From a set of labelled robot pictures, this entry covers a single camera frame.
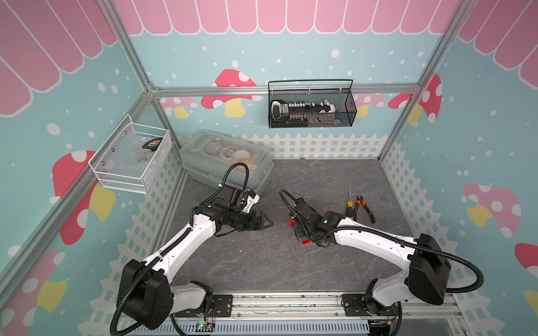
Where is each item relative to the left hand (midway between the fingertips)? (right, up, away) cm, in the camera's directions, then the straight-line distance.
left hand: (263, 228), depth 78 cm
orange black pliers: (+46, +8, +25) cm, 54 cm away
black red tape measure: (-42, +32, +1) cm, 52 cm away
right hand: (+14, -1, +6) cm, 15 cm away
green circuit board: (-21, -32, -6) cm, 39 cm away
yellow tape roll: (-11, +29, +19) cm, 37 cm away
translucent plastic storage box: (-25, +29, +17) cm, 42 cm away
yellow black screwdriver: (+40, +5, +22) cm, 46 cm away
